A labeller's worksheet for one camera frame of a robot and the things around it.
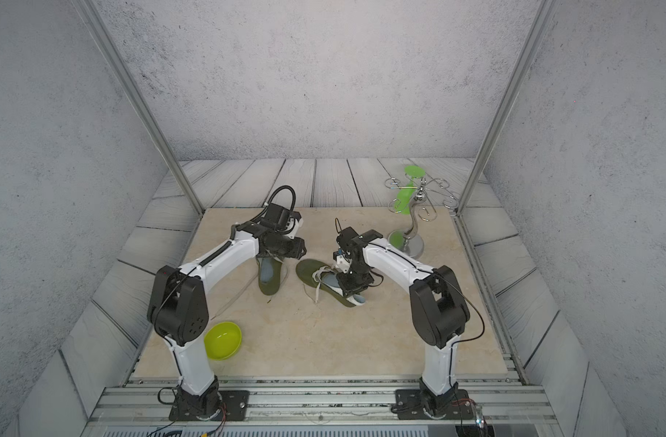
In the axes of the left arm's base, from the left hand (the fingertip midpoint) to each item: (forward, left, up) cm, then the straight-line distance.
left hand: (306, 250), depth 92 cm
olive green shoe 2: (-2, -1, -8) cm, 9 cm away
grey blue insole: (-8, -8, -6) cm, 13 cm away
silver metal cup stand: (+9, -37, +16) cm, 42 cm away
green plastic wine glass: (+19, -36, +8) cm, 41 cm away
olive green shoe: (-4, +14, -9) cm, 17 cm away
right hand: (-14, -14, -4) cm, 20 cm away
